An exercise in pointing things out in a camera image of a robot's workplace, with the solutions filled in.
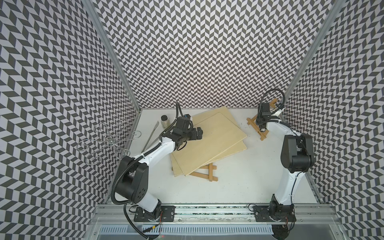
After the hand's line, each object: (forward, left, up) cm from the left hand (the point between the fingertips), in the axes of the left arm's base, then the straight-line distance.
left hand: (196, 133), depth 88 cm
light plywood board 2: (-8, -25, -3) cm, 27 cm away
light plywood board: (+3, -15, -5) cm, 16 cm away
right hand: (+11, -50, 0) cm, 52 cm away
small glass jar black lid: (+11, +21, -3) cm, 24 cm away
